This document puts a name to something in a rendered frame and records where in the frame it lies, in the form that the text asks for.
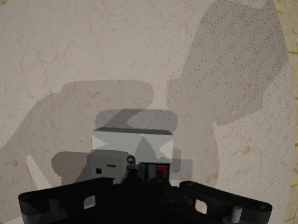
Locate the white power strip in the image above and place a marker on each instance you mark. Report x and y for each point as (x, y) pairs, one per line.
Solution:
(115, 151)

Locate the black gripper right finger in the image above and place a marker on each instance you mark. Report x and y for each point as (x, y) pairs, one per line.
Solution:
(223, 207)

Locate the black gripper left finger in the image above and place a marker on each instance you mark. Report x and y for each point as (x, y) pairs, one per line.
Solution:
(57, 203)

